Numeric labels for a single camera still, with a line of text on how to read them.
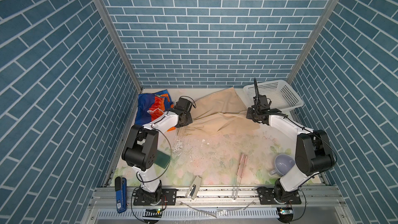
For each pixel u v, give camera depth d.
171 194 0.74
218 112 0.99
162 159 0.87
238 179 0.79
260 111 0.72
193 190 0.75
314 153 0.47
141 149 0.48
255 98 0.74
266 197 0.73
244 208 0.71
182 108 0.75
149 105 1.08
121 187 0.73
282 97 1.16
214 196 0.75
